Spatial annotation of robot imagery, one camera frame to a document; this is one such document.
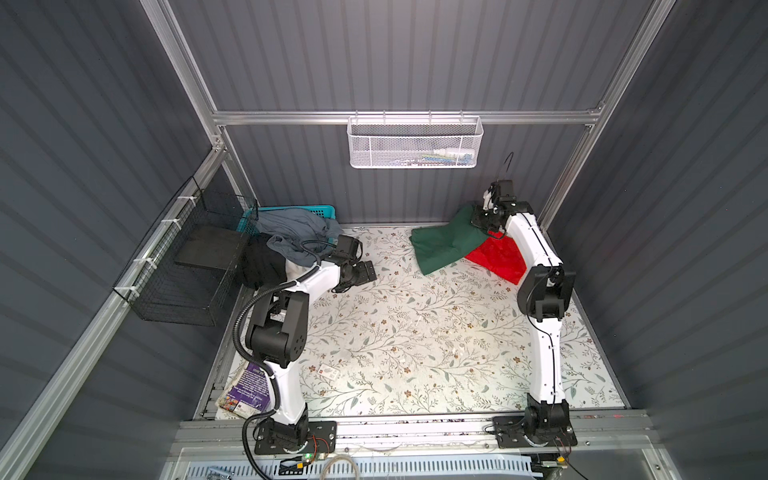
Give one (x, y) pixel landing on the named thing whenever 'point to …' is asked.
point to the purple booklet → (248, 394)
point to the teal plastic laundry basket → (249, 221)
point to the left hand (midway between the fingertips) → (362, 276)
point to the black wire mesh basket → (188, 269)
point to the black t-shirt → (262, 266)
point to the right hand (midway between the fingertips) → (476, 219)
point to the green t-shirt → (442, 245)
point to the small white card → (328, 372)
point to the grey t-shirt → (301, 236)
